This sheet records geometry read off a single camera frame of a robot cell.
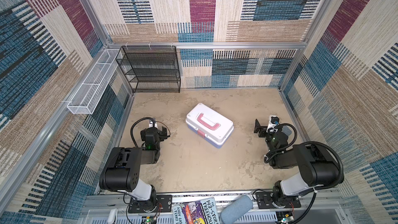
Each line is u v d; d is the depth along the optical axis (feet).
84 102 2.29
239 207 2.30
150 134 2.34
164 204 2.40
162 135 2.88
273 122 2.49
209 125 2.86
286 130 2.39
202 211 2.29
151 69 3.63
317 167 1.49
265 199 2.44
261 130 2.68
